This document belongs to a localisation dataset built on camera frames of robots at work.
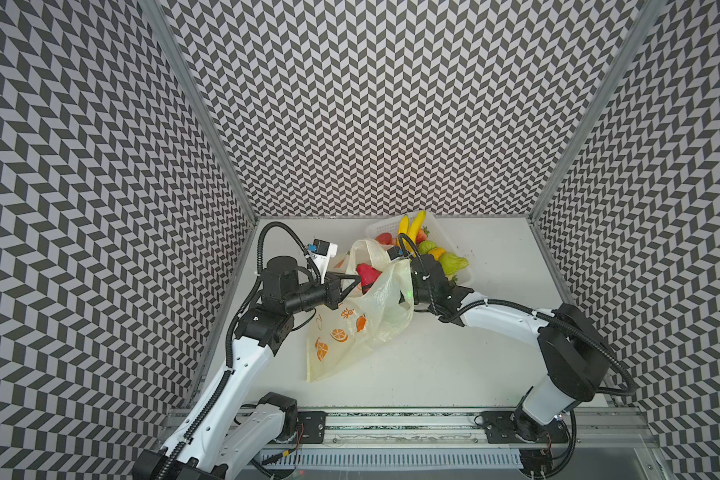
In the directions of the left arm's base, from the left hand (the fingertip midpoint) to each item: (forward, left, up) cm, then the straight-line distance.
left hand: (360, 282), depth 69 cm
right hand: (+3, -2, -12) cm, 13 cm away
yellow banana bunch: (+33, -16, -16) cm, 40 cm away
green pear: (+17, -27, -16) cm, 36 cm away
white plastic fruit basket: (+31, -26, -20) cm, 45 cm away
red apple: (+28, -7, -17) cm, 33 cm away
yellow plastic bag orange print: (-6, -4, +2) cm, 8 cm away
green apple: (+27, -21, -21) cm, 40 cm away
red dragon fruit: (+4, -2, -4) cm, 6 cm away
